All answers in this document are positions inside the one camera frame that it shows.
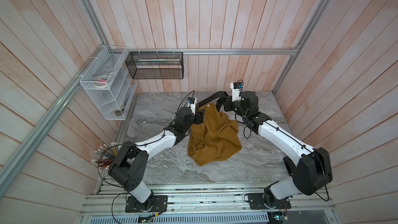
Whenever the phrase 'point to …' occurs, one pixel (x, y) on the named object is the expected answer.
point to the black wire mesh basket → (155, 65)
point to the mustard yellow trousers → (216, 138)
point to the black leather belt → (215, 96)
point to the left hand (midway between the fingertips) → (199, 110)
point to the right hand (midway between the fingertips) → (221, 96)
